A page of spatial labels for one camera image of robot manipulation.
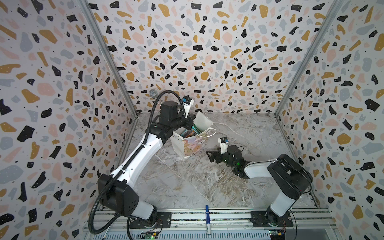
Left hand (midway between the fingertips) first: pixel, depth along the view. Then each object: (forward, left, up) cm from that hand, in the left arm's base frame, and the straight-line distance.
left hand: (196, 112), depth 74 cm
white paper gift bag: (-9, +5, -18) cm, 21 cm away
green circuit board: (-47, +22, -34) cm, 62 cm away
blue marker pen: (-41, -5, -33) cm, 53 cm away
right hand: (-5, -8, -25) cm, 26 cm away
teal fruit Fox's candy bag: (+3, +6, -22) cm, 23 cm away
